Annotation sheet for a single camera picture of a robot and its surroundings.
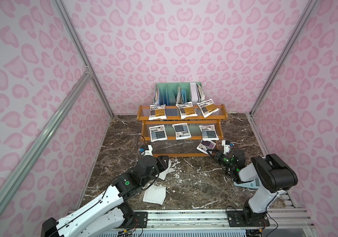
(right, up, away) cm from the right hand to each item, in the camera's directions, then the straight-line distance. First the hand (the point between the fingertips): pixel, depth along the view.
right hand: (206, 150), depth 89 cm
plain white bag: (-30, -23, -7) cm, 38 cm away
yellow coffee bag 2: (-13, +23, -9) cm, 28 cm away
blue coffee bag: (-15, +12, 0) cm, 19 cm away
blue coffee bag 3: (-29, +11, -1) cm, 31 cm away
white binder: (-6, +36, +7) cm, 37 cm away
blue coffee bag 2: (+1, +11, -1) cm, 11 cm away
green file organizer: (-21, +38, +17) cm, 47 cm away
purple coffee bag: (-1, +3, +2) cm, 3 cm away
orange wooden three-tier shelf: (-7, +9, -3) cm, 12 cm away
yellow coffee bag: (-1, +25, -8) cm, 26 cm away
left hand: (-22, -1, -16) cm, 27 cm away
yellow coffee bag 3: (-29, +23, -9) cm, 38 cm away
